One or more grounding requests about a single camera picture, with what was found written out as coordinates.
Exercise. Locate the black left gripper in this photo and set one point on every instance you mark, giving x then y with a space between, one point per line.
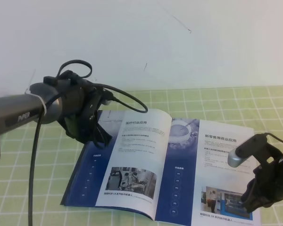
79 117

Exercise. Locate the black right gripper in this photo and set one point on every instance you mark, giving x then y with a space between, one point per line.
267 186

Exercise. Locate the robotics brochure book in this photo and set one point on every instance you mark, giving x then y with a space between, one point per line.
169 169

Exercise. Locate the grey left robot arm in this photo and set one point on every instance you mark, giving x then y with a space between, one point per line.
18 110

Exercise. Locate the green checkered tablecloth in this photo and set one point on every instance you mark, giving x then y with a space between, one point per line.
260 108

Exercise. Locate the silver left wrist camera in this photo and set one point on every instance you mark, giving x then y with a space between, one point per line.
107 97

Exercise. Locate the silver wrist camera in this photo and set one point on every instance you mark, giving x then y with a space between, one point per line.
107 97
238 154

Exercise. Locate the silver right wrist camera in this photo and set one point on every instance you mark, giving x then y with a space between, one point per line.
238 154

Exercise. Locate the white cable tie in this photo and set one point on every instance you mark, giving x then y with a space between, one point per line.
28 92

